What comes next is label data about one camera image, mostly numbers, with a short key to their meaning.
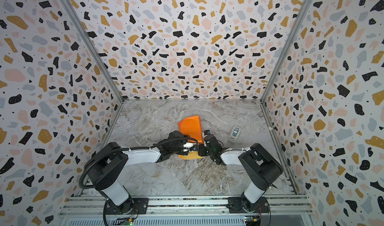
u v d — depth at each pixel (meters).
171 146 0.70
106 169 0.46
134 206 0.72
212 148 0.73
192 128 0.99
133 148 0.53
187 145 0.80
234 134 0.97
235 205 0.74
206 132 0.85
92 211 0.73
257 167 0.47
